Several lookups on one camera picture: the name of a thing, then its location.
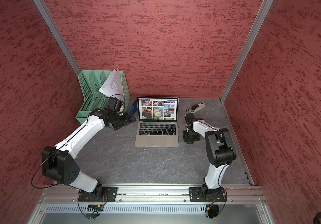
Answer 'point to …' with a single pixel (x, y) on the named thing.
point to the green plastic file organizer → (92, 98)
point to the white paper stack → (113, 86)
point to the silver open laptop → (157, 122)
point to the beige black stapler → (196, 107)
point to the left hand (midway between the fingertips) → (129, 124)
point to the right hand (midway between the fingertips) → (189, 141)
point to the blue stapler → (133, 108)
